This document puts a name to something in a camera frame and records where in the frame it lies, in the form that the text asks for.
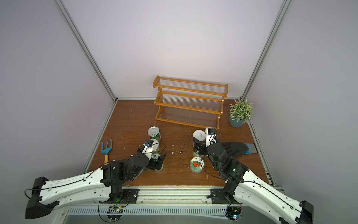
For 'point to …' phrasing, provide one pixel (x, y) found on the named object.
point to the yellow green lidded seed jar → (196, 152)
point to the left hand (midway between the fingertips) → (161, 153)
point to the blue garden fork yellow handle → (106, 150)
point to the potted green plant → (240, 112)
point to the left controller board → (114, 213)
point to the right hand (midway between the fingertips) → (202, 135)
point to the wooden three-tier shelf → (189, 101)
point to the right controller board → (233, 213)
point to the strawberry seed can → (197, 164)
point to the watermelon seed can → (154, 133)
